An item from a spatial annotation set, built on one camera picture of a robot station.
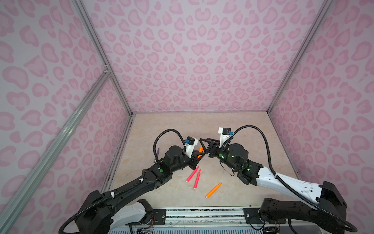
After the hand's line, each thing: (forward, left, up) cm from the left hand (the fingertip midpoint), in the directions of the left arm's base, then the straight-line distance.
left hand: (204, 152), depth 73 cm
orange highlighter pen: (0, +2, +1) cm, 3 cm away
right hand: (+3, +1, +7) cm, 8 cm away
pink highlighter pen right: (-6, +4, -22) cm, 23 cm away
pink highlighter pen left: (-3, +6, -22) cm, 23 cm away
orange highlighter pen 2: (-12, -5, -22) cm, 26 cm away
